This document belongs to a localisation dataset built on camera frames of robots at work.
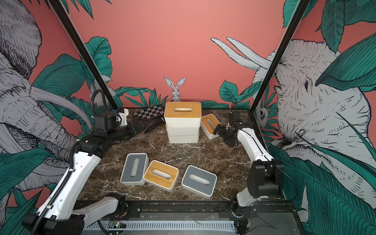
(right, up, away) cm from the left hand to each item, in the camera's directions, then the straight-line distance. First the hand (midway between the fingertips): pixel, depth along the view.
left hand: (146, 123), depth 70 cm
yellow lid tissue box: (+17, -5, +19) cm, 26 cm away
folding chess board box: (-9, +9, +44) cm, 46 cm away
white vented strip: (+11, -50, 0) cm, 51 cm away
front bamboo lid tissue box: (+5, -30, +14) cm, 34 cm away
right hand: (+38, -6, +17) cm, 42 cm away
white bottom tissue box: (+17, -11, +29) cm, 35 cm away
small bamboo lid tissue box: (+36, 0, +38) cm, 52 cm away
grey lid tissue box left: (-12, -28, +17) cm, 35 cm away
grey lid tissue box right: (+27, -34, +13) cm, 45 cm away
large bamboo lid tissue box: (+17, +5, +11) cm, 21 cm away
